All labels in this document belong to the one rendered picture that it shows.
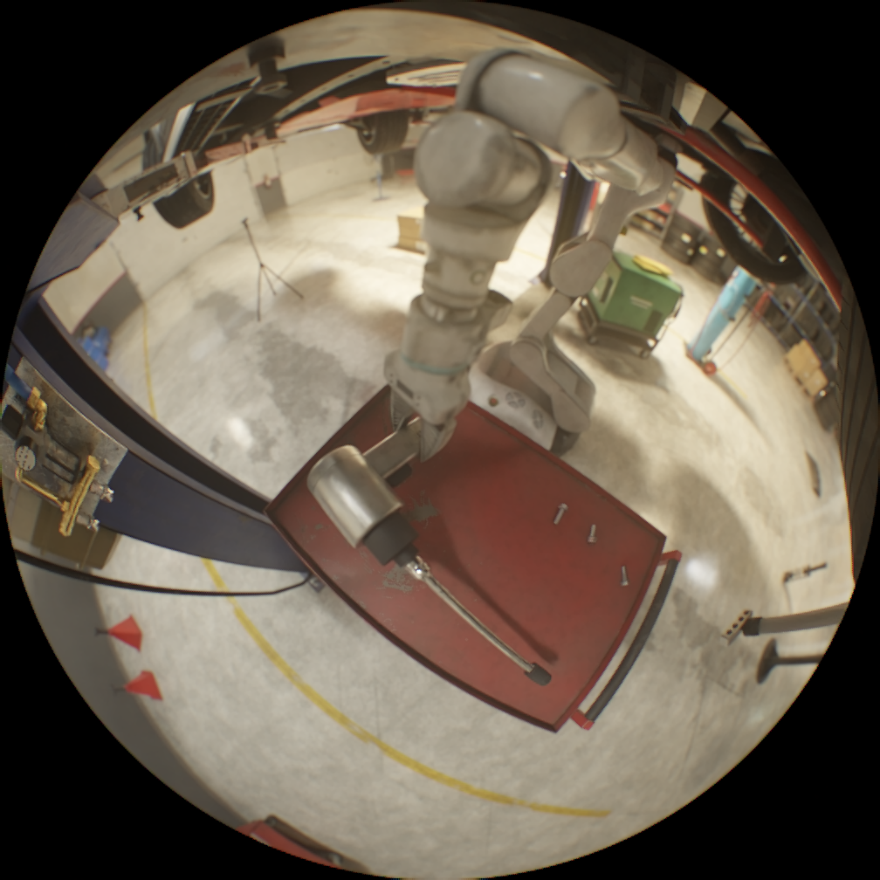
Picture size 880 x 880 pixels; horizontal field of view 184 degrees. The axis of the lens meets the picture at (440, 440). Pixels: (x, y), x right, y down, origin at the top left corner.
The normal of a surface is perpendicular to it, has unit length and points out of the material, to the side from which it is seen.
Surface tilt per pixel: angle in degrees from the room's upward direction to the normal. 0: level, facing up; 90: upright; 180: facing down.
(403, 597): 0
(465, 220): 8
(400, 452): 13
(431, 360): 83
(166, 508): 90
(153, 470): 90
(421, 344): 90
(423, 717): 0
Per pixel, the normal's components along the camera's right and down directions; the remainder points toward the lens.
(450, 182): -0.67, 0.66
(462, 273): -0.08, 0.83
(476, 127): -0.50, 0.48
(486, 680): 0.00, -0.47
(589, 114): 0.62, 0.79
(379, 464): 0.21, -0.51
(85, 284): 0.79, 0.54
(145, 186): 1.00, 0.00
